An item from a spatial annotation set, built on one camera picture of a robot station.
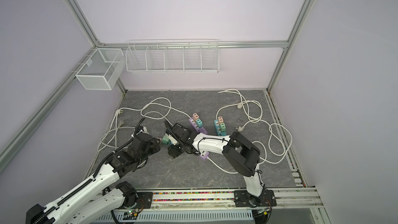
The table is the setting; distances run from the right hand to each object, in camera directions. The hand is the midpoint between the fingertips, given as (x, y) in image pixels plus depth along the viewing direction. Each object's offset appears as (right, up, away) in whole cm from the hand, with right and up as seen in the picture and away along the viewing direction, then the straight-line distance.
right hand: (172, 152), depth 86 cm
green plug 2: (+29, +13, +6) cm, 32 cm away
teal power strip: (+27, +10, +8) cm, 30 cm away
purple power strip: (+16, +11, +10) cm, 22 cm away
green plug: (-5, +6, +5) cm, 9 cm away
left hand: (-6, +6, -6) cm, 11 cm away
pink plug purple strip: (+12, +19, +10) cm, 25 cm away
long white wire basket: (-1, +57, +13) cm, 59 cm away
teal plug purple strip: (-3, +4, +5) cm, 7 cm away
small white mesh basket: (-51, +49, +16) cm, 73 cm away
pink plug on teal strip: (+28, +17, +10) cm, 34 cm away
